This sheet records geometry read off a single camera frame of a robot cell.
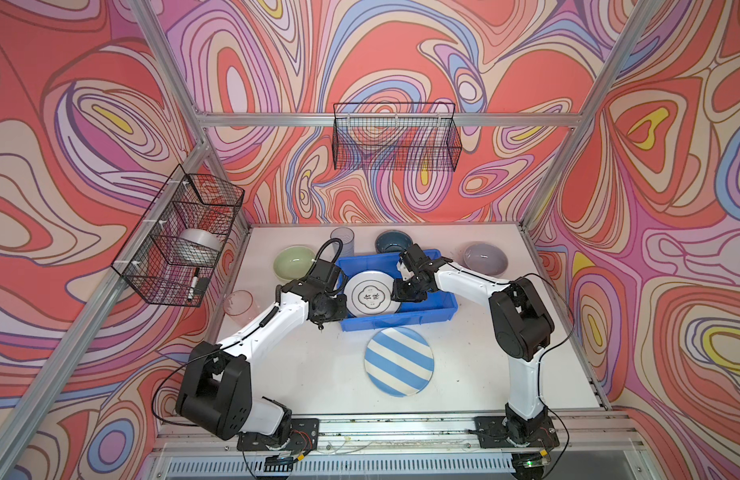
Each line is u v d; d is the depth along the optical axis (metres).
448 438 0.74
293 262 1.04
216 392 0.42
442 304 0.95
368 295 0.96
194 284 0.72
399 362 0.84
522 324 0.53
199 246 0.71
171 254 0.75
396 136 0.96
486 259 1.05
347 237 1.02
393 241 1.11
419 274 0.75
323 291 0.65
